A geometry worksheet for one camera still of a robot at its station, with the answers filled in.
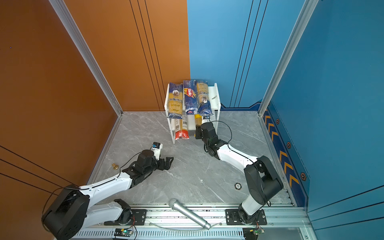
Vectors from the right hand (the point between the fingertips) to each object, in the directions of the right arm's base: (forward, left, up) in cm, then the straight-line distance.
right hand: (200, 125), depth 88 cm
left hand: (-14, +19, -11) cm, 26 cm away
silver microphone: (-40, +11, -16) cm, 45 cm away
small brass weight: (-19, +51, -16) cm, 57 cm away
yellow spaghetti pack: (0, +1, +5) cm, 5 cm away
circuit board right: (-50, -25, -20) cm, 60 cm away
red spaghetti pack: (-3, +11, +1) cm, 11 cm away
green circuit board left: (-51, +37, -20) cm, 66 cm away
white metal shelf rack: (+1, -8, +14) cm, 17 cm away
